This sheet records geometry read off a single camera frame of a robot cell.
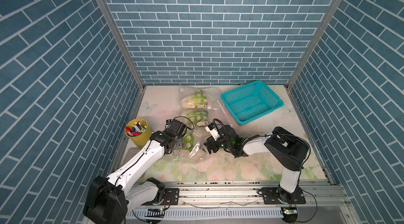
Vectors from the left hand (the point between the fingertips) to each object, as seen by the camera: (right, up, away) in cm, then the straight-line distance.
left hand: (178, 143), depth 83 cm
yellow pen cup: (-23, +6, +3) cm, 24 cm away
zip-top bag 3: (+19, +28, +35) cm, 49 cm away
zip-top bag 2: (+13, +9, +5) cm, 16 cm away
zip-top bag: (+9, -3, -2) cm, 10 cm away
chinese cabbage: (+5, 0, +1) cm, 5 cm away
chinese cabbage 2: (+9, +13, +8) cm, 18 cm away
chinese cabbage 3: (+10, +23, +19) cm, 31 cm away
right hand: (+14, -2, +4) cm, 14 cm away
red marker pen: (-27, +8, 0) cm, 28 cm away
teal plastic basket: (+46, +22, +29) cm, 59 cm away
